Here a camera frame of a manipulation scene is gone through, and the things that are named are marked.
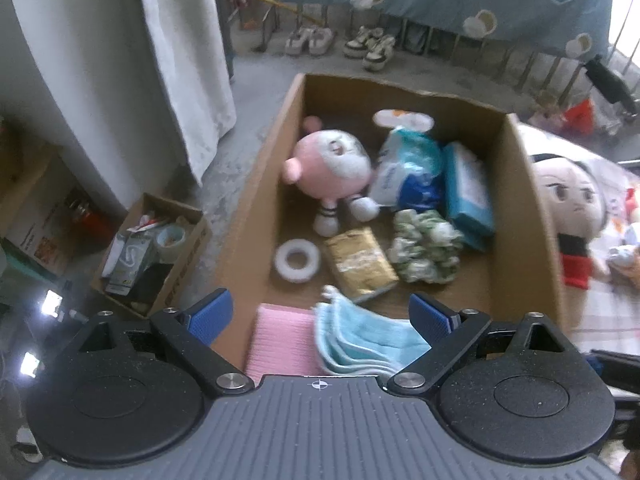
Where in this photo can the blue tissue pack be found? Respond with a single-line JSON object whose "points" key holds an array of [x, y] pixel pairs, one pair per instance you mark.
{"points": [[467, 195]]}

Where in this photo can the white doll plush red dress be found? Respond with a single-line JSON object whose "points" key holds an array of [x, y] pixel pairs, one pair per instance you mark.
{"points": [[575, 195]]}

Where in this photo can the yellow stick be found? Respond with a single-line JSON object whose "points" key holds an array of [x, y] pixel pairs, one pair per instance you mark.
{"points": [[270, 1]]}

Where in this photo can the blue white wipes pack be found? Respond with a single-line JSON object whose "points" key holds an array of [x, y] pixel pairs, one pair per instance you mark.
{"points": [[405, 175]]}

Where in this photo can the large cardboard box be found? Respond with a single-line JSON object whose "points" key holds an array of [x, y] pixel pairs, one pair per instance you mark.
{"points": [[270, 205]]}

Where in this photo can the white tape roll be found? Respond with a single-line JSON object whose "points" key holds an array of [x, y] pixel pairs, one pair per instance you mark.
{"points": [[314, 267]]}

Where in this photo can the white oval soft item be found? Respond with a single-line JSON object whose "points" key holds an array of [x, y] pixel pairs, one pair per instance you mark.
{"points": [[402, 120]]}

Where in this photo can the stack of blue face masks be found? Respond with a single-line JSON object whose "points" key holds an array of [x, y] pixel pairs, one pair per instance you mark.
{"points": [[370, 340]]}

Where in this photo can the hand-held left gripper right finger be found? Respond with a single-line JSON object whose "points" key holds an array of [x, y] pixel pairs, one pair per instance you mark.
{"points": [[430, 317]]}

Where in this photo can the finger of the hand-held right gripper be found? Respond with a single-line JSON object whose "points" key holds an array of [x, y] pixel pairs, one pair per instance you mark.
{"points": [[617, 357]]}

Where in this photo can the small cardboard box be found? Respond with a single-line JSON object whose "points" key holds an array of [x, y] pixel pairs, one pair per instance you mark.
{"points": [[185, 265]]}

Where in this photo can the printed carton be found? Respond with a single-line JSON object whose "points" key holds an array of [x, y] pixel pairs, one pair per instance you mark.
{"points": [[30, 230]]}

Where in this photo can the clear packing tape roll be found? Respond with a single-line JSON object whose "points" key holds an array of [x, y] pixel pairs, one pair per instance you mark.
{"points": [[159, 245]]}

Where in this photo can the Minnie mouse plush toy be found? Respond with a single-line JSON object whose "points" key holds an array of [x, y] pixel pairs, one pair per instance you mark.
{"points": [[600, 310]]}

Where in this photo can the small red bag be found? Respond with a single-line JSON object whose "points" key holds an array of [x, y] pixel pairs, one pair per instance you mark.
{"points": [[581, 116]]}

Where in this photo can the green white fluffy scrunchie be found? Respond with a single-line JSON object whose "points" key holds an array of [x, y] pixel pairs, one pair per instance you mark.
{"points": [[425, 245]]}

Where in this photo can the gold foil packet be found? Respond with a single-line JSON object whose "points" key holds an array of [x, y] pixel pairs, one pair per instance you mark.
{"points": [[357, 262]]}

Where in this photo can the black padded seat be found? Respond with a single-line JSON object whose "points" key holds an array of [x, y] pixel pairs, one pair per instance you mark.
{"points": [[607, 82]]}

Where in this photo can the white curtain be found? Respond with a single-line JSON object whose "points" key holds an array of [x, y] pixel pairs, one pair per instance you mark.
{"points": [[185, 60]]}

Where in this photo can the dark trousers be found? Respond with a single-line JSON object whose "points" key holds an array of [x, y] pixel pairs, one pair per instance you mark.
{"points": [[226, 35]]}

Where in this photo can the pink cloth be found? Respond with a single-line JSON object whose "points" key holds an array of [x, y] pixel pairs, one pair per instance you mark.
{"points": [[285, 340]]}

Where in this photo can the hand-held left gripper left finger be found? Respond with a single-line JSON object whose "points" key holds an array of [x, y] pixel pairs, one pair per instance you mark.
{"points": [[212, 312]]}

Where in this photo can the brown plush toy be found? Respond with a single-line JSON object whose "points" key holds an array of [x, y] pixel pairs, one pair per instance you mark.
{"points": [[546, 109]]}

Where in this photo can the pink round plush toy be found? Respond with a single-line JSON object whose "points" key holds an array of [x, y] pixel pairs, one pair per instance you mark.
{"points": [[320, 170]]}

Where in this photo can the green white pack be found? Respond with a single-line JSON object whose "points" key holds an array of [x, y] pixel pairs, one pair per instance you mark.
{"points": [[130, 260]]}

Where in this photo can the red jar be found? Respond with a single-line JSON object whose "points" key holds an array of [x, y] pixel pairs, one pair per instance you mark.
{"points": [[92, 220]]}

